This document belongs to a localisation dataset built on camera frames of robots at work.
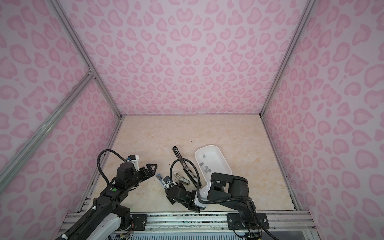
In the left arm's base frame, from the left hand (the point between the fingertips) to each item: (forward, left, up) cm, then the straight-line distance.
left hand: (152, 165), depth 83 cm
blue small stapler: (-12, -9, +3) cm, 15 cm away
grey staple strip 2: (+5, -27, -9) cm, 29 cm away
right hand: (-9, -8, -10) cm, 15 cm away
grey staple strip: (+10, -29, -9) cm, 32 cm away
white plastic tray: (+8, -33, -10) cm, 36 cm away
